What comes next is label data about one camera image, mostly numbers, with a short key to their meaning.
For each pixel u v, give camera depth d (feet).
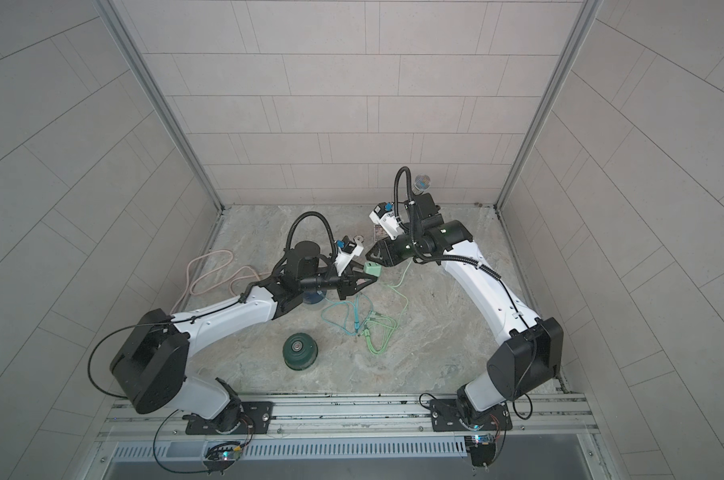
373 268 2.33
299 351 2.36
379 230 3.54
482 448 2.23
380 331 2.79
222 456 2.15
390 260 2.11
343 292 2.23
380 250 2.17
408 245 2.08
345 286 2.19
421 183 2.80
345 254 2.16
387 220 2.21
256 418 2.32
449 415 2.35
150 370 1.37
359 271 2.36
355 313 2.92
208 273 3.17
